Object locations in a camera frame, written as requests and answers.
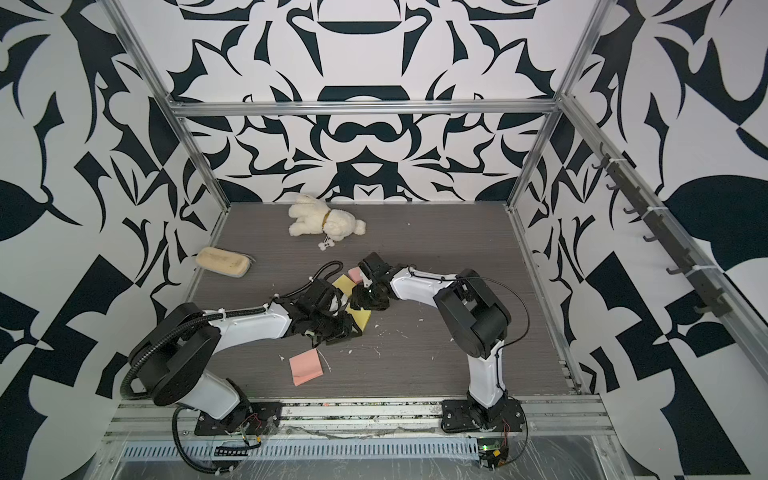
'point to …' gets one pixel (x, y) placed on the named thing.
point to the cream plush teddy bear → (309, 215)
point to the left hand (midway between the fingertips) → (357, 329)
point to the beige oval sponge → (222, 262)
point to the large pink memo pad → (305, 367)
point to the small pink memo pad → (355, 275)
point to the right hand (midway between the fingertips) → (355, 302)
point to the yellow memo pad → (361, 316)
